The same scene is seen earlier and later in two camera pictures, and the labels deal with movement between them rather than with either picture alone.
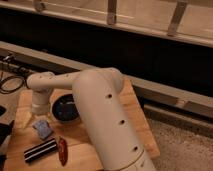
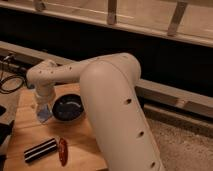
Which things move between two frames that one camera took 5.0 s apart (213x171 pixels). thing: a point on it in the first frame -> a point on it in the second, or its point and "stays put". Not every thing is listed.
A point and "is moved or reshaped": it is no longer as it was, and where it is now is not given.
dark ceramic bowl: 65,109 stays put
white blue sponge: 43,128 is moved or reshaped
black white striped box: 40,150 stays put
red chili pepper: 63,151 stays put
